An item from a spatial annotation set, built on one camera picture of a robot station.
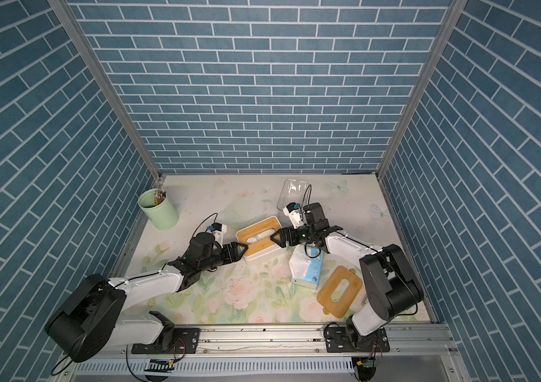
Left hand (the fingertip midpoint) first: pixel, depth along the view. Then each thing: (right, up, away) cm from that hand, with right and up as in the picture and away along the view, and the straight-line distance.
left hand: (248, 250), depth 86 cm
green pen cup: (-35, +12, +7) cm, 38 cm away
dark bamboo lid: (+33, -15, -1) cm, 36 cm away
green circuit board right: (+40, -31, -15) cm, 52 cm away
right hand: (+12, +5, +3) cm, 14 cm away
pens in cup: (-34, +20, +3) cm, 40 cm away
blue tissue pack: (+21, -5, -3) cm, 22 cm away
